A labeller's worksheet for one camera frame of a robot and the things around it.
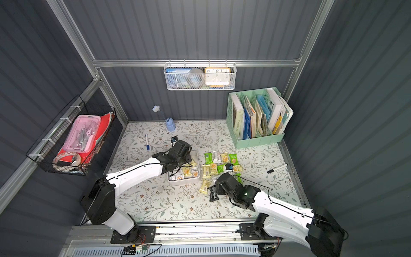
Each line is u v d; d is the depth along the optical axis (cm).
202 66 89
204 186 87
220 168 94
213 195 83
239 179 72
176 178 89
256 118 94
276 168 94
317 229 43
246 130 99
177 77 84
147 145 106
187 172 93
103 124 77
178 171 73
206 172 92
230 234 74
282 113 96
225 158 99
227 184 60
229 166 74
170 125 111
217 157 99
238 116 92
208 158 99
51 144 63
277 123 103
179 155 66
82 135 72
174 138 78
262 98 96
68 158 67
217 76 88
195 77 91
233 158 99
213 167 94
